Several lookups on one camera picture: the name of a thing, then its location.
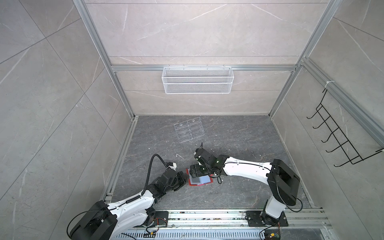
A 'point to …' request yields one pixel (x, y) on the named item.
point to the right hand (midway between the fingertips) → (195, 170)
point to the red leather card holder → (200, 180)
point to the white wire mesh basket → (197, 80)
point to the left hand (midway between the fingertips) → (191, 173)
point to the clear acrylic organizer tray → (189, 129)
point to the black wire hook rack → (353, 155)
